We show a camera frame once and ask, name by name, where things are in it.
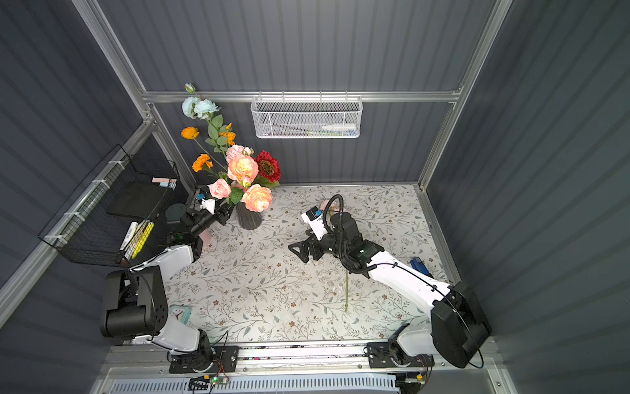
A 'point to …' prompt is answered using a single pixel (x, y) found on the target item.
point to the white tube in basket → (339, 127)
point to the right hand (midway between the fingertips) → (302, 238)
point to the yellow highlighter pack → (143, 232)
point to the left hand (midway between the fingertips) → (228, 194)
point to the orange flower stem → (205, 160)
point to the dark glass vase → (247, 219)
